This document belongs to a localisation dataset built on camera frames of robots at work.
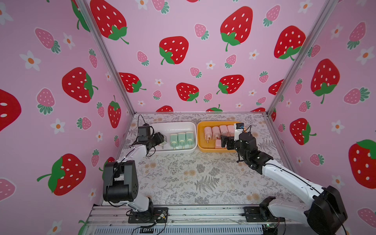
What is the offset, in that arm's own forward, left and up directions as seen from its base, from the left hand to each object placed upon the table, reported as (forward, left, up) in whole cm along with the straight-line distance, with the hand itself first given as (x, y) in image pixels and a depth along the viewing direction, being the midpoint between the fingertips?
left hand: (161, 136), depth 95 cm
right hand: (-6, -45, +11) cm, 47 cm away
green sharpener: (-2, -9, -3) cm, 9 cm away
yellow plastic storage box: (0, -28, -10) cm, 29 cm away
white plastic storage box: (+15, -2, -9) cm, 17 cm away
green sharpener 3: (-2, -19, -6) cm, 20 cm away
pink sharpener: (+4, -32, -2) cm, 32 cm away
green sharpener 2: (-1, -14, -3) cm, 14 cm away
